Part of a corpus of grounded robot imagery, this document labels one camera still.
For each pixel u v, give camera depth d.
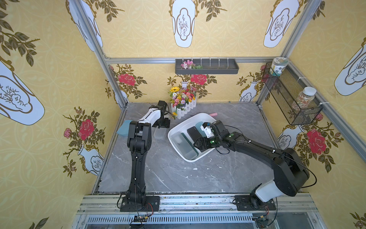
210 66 0.92
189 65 0.88
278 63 0.85
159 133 1.00
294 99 0.71
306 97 0.66
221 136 0.67
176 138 0.96
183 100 1.01
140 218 0.73
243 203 0.73
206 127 0.79
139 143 0.62
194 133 1.00
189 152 0.88
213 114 1.12
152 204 0.74
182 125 1.01
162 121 0.92
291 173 0.43
